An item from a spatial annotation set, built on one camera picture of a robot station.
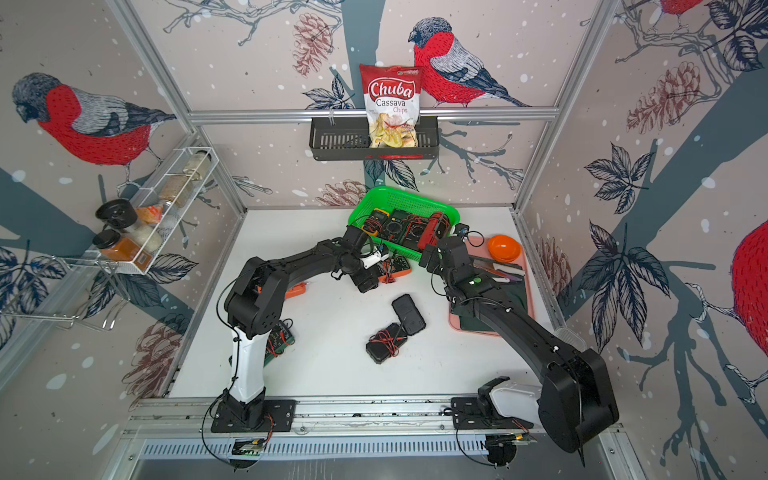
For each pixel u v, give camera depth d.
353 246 0.81
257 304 0.54
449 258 0.61
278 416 0.73
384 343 0.81
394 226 1.11
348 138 0.95
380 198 1.18
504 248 1.03
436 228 1.03
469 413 0.73
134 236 0.65
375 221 1.10
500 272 1.00
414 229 1.10
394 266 0.98
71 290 0.58
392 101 0.82
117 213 0.62
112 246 0.59
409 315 0.88
